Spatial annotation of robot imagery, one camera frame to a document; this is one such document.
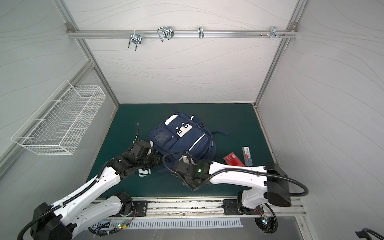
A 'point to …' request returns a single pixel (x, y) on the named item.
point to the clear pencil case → (247, 156)
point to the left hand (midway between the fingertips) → (165, 156)
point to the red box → (232, 159)
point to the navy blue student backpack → (177, 134)
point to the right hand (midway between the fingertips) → (188, 170)
